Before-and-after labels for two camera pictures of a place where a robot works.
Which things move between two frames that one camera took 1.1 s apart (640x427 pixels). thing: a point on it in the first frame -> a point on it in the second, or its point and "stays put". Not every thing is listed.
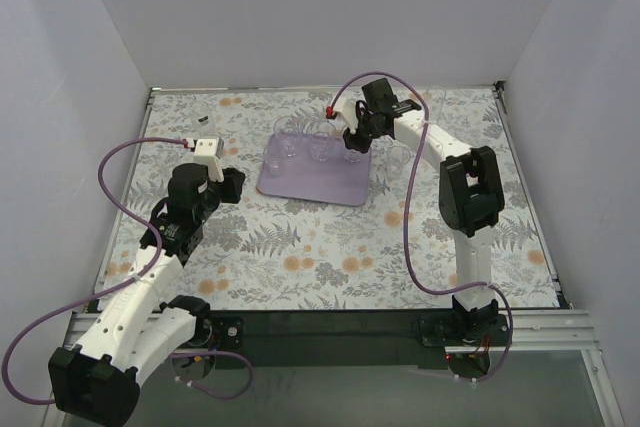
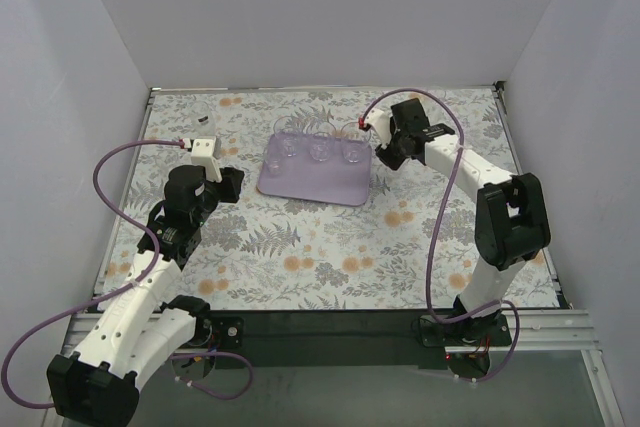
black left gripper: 233,185 stays put
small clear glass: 275,162 stays put
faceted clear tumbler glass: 289,129 stays put
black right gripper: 356,141 -> 388,156
